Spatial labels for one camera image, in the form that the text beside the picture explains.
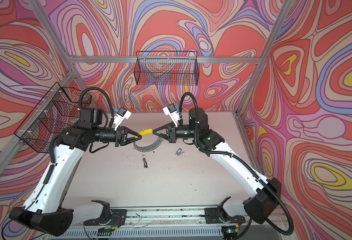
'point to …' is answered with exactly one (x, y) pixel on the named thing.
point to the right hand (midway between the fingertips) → (156, 136)
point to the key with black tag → (144, 161)
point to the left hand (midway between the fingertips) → (141, 137)
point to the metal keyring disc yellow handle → (149, 148)
